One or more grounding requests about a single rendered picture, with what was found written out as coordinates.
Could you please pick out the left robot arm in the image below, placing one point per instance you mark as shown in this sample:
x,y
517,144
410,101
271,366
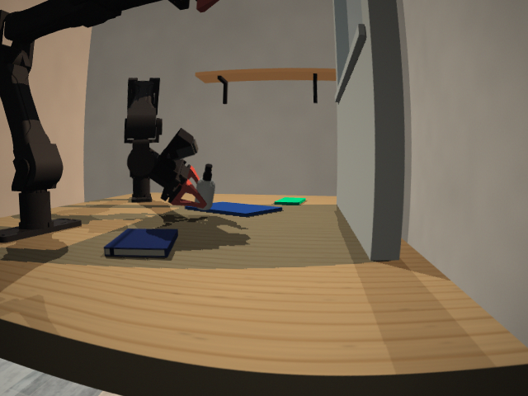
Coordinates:
x,y
141,124

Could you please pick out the blue flat rectangular pad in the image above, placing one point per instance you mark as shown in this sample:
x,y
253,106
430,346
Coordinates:
x,y
244,210

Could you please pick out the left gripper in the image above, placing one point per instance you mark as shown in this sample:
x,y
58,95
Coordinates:
x,y
185,186

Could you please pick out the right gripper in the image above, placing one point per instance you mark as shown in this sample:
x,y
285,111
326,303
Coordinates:
x,y
201,6

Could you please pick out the dark blue book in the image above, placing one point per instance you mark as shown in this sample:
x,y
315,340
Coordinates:
x,y
142,243

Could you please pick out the green flat rectangular block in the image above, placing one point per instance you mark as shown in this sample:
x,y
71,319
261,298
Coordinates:
x,y
289,201

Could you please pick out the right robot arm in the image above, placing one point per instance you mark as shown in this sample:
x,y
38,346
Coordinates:
x,y
37,161

